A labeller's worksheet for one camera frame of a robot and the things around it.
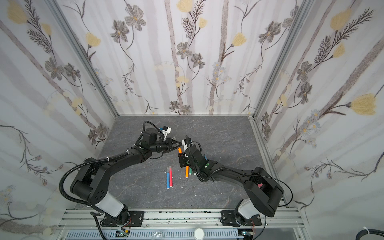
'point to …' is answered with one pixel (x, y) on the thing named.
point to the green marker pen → (190, 171)
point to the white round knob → (198, 234)
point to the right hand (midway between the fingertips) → (175, 151)
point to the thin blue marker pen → (168, 187)
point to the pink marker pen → (170, 177)
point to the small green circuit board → (121, 234)
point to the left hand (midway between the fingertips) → (178, 140)
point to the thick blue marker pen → (205, 158)
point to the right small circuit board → (247, 233)
